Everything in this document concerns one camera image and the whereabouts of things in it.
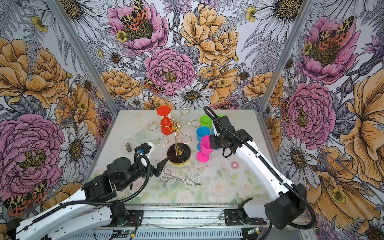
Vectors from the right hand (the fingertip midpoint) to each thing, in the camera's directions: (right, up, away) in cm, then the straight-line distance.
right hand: (215, 145), depth 78 cm
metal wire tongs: (-14, -22, +8) cm, 27 cm away
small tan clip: (-54, -5, +22) cm, 58 cm away
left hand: (-26, -4, -9) cm, 28 cm away
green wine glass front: (-4, +12, +18) cm, 22 cm away
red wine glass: (-24, +10, -3) cm, 26 cm away
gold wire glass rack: (-21, -7, +17) cm, 28 cm away
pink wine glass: (-6, -8, +11) cm, 15 cm away
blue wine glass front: (-7, +6, +16) cm, 18 cm away
